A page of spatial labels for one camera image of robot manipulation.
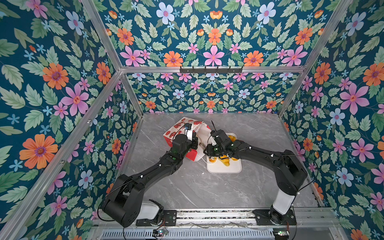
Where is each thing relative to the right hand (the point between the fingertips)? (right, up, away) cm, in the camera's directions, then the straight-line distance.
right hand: (204, 150), depth 87 cm
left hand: (-4, +13, -6) cm, 14 cm away
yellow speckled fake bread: (+13, -7, +4) cm, 16 cm away
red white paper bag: (-1, +12, +3) cm, 12 cm away
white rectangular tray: (+19, -11, +4) cm, 22 cm away
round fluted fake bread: (+20, +6, +13) cm, 24 cm away
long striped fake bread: (+6, -7, +6) cm, 11 cm away
